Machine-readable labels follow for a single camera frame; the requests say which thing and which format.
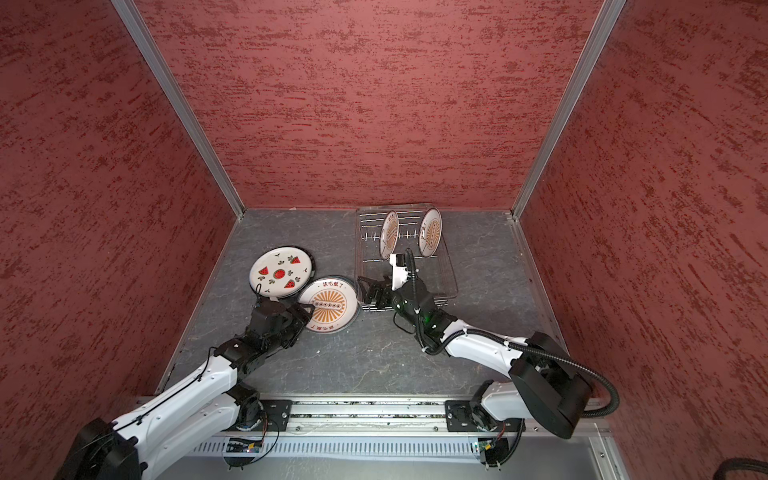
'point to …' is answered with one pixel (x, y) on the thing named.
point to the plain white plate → (282, 272)
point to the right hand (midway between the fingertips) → (368, 283)
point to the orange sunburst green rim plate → (430, 232)
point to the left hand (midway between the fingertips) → (312, 319)
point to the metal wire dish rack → (373, 269)
